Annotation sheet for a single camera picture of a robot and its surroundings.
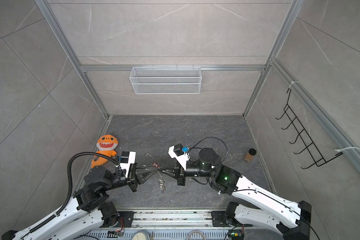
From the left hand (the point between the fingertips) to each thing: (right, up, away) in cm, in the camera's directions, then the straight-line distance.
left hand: (156, 167), depth 54 cm
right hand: (+2, -1, +2) cm, 3 cm away
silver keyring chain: (+1, -7, +3) cm, 8 cm away
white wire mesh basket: (+1, +47, +45) cm, 65 cm away
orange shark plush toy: (-39, +4, +38) cm, 55 cm away
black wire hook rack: (+64, +2, +4) cm, 64 cm away
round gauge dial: (-10, -34, +12) cm, 37 cm away
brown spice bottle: (+51, -3, +36) cm, 62 cm away
